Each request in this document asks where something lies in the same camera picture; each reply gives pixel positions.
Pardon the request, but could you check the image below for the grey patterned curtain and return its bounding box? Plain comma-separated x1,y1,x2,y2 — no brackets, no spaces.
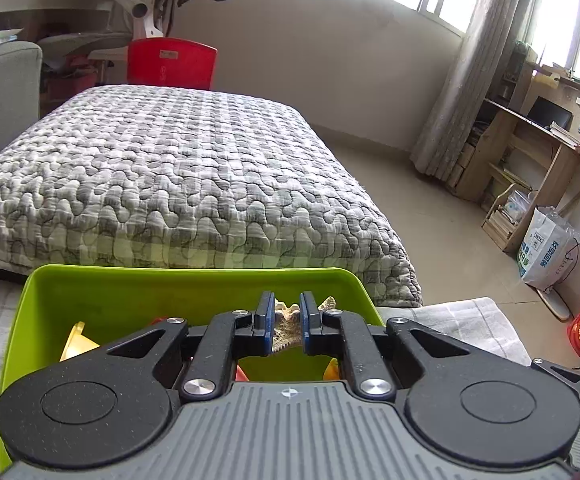
410,0,545,181

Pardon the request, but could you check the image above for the grey checked bed sheet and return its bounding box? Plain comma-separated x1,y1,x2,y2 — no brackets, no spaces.
0,270,533,461

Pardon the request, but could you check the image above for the black monitor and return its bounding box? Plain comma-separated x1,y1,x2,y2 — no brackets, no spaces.
527,97,574,131

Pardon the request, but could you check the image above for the grey quilted cushion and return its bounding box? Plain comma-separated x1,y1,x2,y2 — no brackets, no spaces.
0,85,425,308

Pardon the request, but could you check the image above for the white office chair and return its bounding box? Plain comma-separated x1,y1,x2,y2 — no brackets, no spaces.
35,0,181,71

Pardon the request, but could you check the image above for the white printed bag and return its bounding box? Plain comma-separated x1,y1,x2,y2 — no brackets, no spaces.
517,206,580,291

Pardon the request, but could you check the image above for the yellow toy pot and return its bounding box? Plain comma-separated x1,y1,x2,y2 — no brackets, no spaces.
60,321,102,362

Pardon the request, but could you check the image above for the beige starfish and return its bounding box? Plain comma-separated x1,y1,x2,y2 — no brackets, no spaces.
271,296,338,357

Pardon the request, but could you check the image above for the red plastic chair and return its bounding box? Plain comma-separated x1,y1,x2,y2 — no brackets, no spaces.
127,38,218,92

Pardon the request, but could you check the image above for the grey sofa armrest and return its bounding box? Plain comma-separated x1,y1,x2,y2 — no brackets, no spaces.
0,40,43,173

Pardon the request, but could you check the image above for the green plastic box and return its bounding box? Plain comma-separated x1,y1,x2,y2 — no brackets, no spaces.
0,265,387,478

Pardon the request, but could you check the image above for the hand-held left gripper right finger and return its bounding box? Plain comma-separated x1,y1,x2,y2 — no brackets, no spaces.
300,291,475,403

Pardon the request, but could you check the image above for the wooden shelf desk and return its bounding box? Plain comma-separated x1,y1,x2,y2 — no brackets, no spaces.
447,42,580,256

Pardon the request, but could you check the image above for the white fan base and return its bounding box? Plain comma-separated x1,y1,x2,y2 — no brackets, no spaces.
537,287,573,322

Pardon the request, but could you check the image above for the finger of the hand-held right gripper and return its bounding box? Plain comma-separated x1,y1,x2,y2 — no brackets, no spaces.
530,357,580,386

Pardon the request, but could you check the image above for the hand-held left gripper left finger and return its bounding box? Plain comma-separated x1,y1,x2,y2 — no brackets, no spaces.
101,290,277,403

